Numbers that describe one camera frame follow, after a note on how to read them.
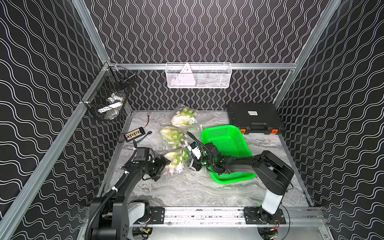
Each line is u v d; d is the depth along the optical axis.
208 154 0.70
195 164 0.76
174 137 0.93
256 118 1.08
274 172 0.49
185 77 0.90
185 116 1.06
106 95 0.94
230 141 1.04
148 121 1.14
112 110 0.73
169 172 0.78
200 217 0.75
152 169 0.73
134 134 1.06
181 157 0.81
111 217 0.41
